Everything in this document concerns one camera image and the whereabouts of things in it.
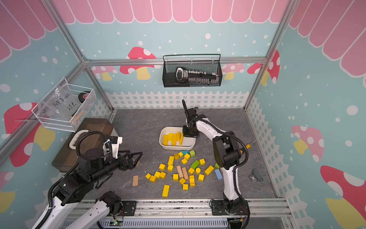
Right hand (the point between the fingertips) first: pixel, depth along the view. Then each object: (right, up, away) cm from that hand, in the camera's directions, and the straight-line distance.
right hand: (185, 134), depth 97 cm
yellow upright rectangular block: (-9, -16, -5) cm, 19 cm away
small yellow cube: (+11, -17, -8) cm, 21 cm away
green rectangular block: (+20, -19, -9) cm, 29 cm away
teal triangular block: (0, -11, -5) cm, 12 cm away
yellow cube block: (-14, -19, -9) cm, 26 cm away
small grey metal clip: (+43, -23, -13) cm, 50 cm away
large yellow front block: (-11, -30, -17) cm, 36 cm away
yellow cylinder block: (-5, -2, +3) cm, 6 cm away
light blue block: (+20, -23, -11) cm, 32 cm away
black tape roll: (-58, +23, -16) cm, 65 cm away
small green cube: (+5, -12, -4) cm, 13 cm away
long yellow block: (-14, -3, +3) cm, 15 cm away
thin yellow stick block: (-3, -3, +3) cm, 5 cm away
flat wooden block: (-29, -27, -13) cm, 42 cm away
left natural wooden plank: (-3, -21, -11) cm, 24 cm away
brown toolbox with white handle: (-65, -11, -19) cm, 68 cm away
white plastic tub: (+2, -6, +3) cm, 7 cm away
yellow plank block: (-11, -2, +5) cm, 12 cm away
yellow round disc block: (+8, -21, -12) cm, 25 cm away
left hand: (-23, -7, -30) cm, 38 cm away
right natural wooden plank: (+1, -22, -11) cm, 25 cm away
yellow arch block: (+4, -26, -14) cm, 30 cm away
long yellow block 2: (-8, -4, +4) cm, 10 cm away
